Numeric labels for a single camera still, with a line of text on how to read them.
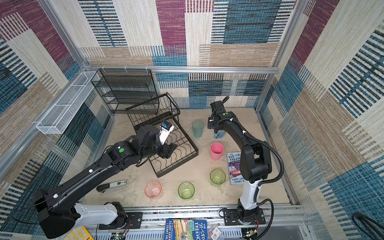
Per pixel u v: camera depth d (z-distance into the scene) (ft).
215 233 2.25
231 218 2.39
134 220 2.41
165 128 1.95
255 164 1.62
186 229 2.26
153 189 2.69
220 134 3.17
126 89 3.55
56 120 2.32
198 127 3.22
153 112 3.46
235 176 2.79
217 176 2.75
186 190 2.68
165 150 2.00
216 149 3.14
